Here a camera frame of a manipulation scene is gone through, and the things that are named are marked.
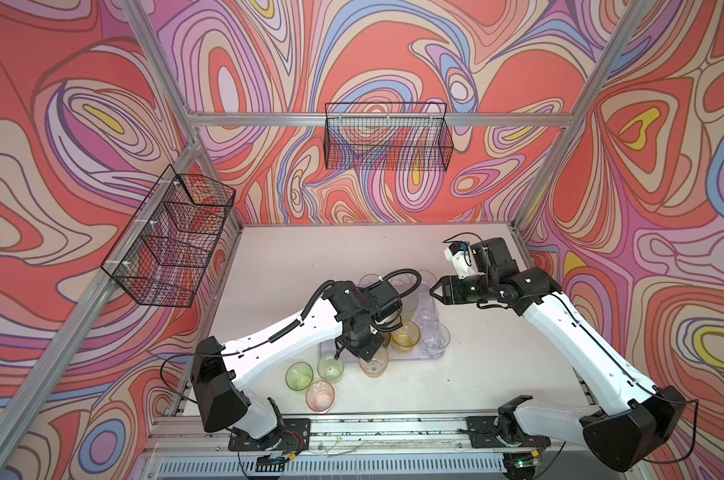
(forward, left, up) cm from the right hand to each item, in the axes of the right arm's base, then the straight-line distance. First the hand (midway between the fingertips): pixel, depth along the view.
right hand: (442, 298), depth 75 cm
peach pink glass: (-13, +17, -11) cm, 24 cm away
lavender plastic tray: (-6, +5, -20) cm, 22 cm away
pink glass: (-17, +32, -19) cm, 42 cm away
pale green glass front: (+3, +7, -9) cm, 12 cm away
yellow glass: (-2, +7, -19) cm, 20 cm away
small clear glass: (+5, 0, -18) cm, 19 cm away
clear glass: (-2, -2, -22) cm, 22 cm away
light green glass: (-10, +30, -20) cm, 38 cm away
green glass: (-12, +39, -20) cm, 45 cm away
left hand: (-11, +19, -5) cm, 22 cm away
